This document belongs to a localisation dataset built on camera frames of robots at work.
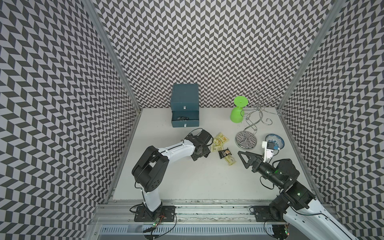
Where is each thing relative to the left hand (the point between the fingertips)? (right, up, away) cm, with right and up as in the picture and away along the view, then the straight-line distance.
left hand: (203, 153), depth 91 cm
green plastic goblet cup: (+18, +24, -12) cm, 32 cm away
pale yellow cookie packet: (+16, -4, -1) cm, 17 cm away
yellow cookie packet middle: (+9, +4, +6) cm, 11 cm away
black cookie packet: (+13, -1, +3) cm, 14 cm away
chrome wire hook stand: (+27, +22, -11) cm, 36 cm away
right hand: (+17, +3, -22) cm, 28 cm away
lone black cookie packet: (-15, +22, +3) cm, 26 cm away
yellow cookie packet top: (+14, +8, +10) cm, 19 cm away
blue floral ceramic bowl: (+50, +6, +6) cm, 50 cm away
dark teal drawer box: (-12, +32, +4) cm, 34 cm away
